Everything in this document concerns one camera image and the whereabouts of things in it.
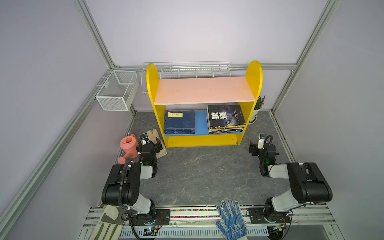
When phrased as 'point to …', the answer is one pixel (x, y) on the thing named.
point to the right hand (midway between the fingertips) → (259, 143)
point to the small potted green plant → (259, 104)
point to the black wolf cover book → (220, 115)
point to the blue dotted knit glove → (233, 226)
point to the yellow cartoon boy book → (224, 129)
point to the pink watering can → (130, 144)
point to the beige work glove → (152, 135)
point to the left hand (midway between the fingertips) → (150, 141)
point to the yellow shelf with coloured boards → (204, 112)
